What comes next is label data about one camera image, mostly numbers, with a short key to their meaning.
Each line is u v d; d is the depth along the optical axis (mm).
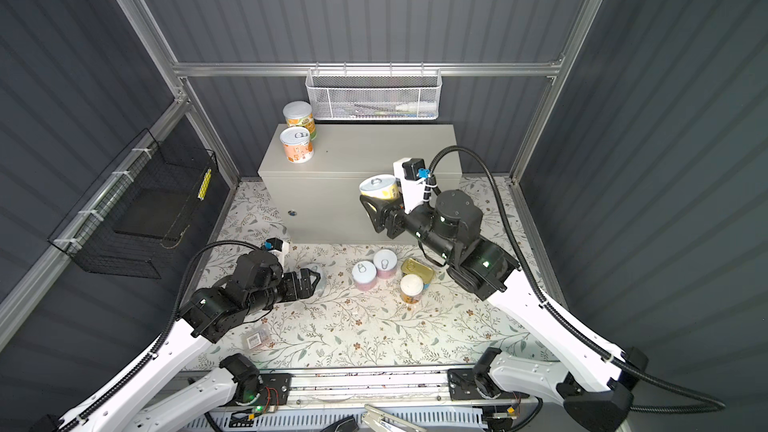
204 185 833
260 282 562
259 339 788
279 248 677
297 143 735
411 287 838
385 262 909
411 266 911
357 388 756
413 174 470
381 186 559
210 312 490
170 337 466
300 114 776
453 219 418
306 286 656
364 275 886
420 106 854
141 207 748
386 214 497
